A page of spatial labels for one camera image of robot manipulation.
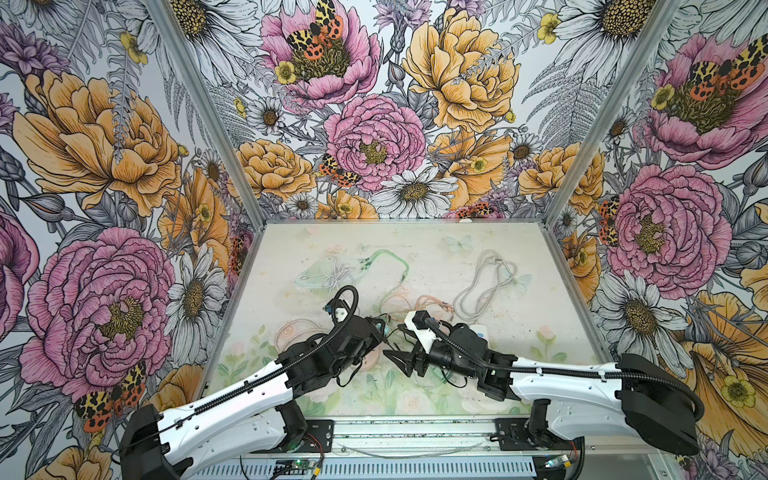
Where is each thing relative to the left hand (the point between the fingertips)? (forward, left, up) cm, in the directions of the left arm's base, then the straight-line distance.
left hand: (381, 334), depth 76 cm
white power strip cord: (+28, -38, -14) cm, 49 cm away
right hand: (-4, -3, +1) cm, 5 cm away
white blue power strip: (+7, -29, -13) cm, 33 cm away
